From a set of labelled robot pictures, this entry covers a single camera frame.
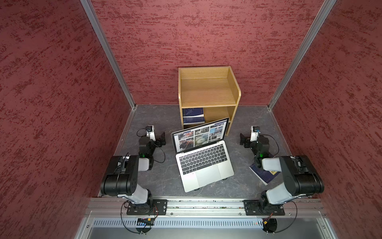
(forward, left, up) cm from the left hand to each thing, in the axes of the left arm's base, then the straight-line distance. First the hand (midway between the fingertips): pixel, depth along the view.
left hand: (157, 134), depth 94 cm
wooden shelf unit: (+17, -35, +25) cm, 46 cm away
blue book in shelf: (+7, -22, +11) cm, 26 cm away
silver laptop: (-15, -28, +1) cm, 32 cm away
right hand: (+1, -59, -1) cm, 59 cm away
